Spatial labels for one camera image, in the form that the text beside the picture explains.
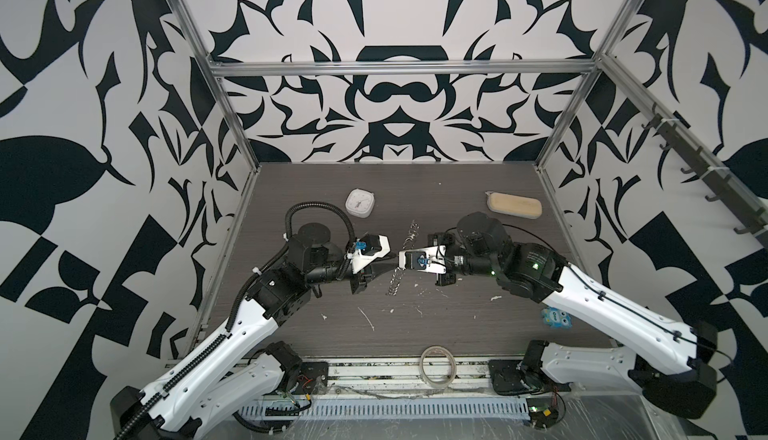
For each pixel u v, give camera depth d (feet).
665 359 1.30
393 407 2.34
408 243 2.17
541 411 2.34
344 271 1.86
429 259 1.71
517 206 3.36
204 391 1.39
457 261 1.77
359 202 3.44
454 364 2.55
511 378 2.44
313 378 2.40
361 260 1.85
